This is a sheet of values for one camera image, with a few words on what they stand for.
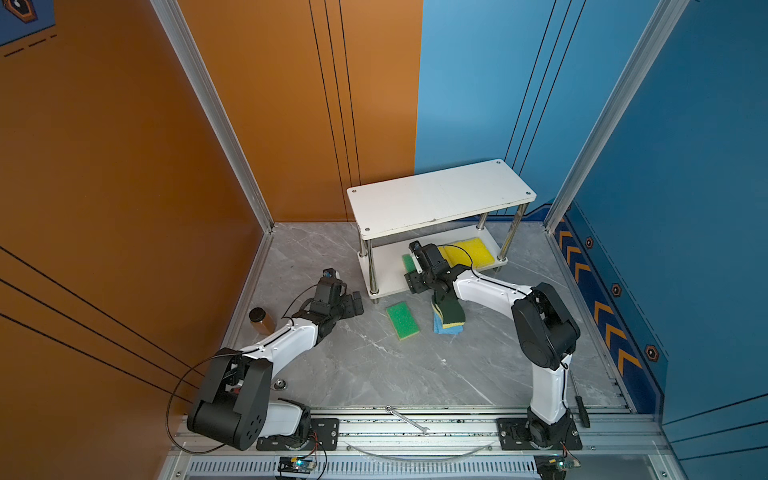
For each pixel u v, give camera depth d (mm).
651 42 735
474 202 785
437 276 739
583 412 761
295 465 709
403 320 915
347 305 815
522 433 721
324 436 743
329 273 820
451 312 878
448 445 727
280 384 803
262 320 849
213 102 847
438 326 892
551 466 705
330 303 697
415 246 850
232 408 418
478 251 1018
